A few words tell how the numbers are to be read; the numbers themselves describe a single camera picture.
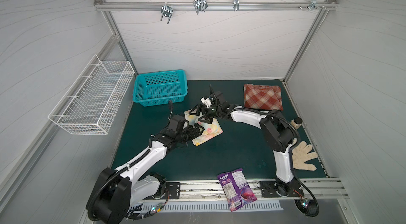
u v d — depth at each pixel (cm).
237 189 72
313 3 76
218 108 75
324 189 75
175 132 64
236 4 78
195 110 81
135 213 69
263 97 108
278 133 53
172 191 73
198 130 75
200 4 76
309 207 72
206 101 88
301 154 84
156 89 115
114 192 39
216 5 78
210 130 90
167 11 79
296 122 88
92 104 69
